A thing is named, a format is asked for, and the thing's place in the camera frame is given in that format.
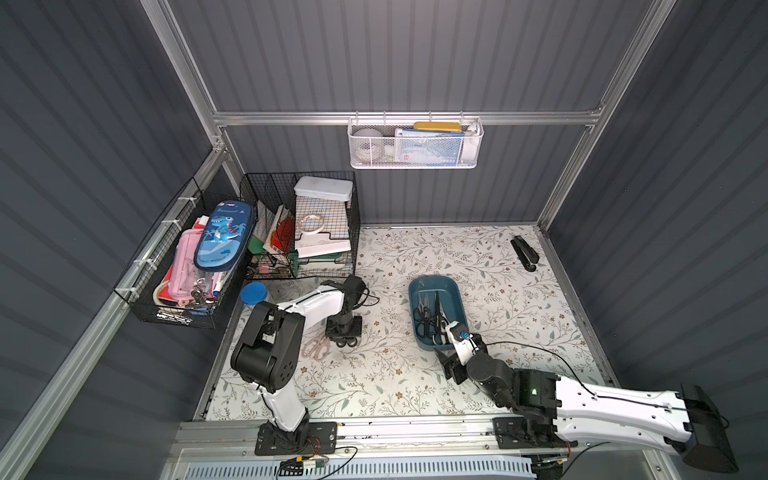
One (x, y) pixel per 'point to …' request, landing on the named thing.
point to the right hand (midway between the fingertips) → (451, 340)
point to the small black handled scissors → (425, 326)
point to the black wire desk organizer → (307, 225)
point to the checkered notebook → (334, 213)
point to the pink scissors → (317, 347)
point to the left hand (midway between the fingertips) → (348, 340)
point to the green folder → (294, 258)
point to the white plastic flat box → (324, 187)
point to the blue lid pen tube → (254, 292)
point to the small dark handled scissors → (341, 341)
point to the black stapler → (528, 256)
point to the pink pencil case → (184, 276)
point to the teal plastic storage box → (452, 297)
